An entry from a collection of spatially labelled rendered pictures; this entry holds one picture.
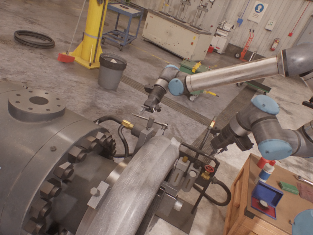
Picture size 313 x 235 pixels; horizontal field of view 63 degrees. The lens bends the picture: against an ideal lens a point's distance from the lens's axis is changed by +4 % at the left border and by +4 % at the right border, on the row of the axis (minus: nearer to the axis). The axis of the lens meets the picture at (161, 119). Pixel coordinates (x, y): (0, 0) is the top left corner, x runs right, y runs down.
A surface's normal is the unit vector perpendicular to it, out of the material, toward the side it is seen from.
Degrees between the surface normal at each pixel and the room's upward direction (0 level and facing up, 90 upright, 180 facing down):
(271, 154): 115
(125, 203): 37
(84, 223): 67
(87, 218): 61
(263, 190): 81
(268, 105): 20
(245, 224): 90
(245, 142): 24
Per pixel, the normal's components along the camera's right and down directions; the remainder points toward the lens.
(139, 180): 0.14, -0.61
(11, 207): -0.26, 0.12
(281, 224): 0.31, -0.84
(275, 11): -0.44, 0.29
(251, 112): -0.85, -0.13
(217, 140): -0.65, -0.08
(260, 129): -0.71, -0.31
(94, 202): 0.01, -0.43
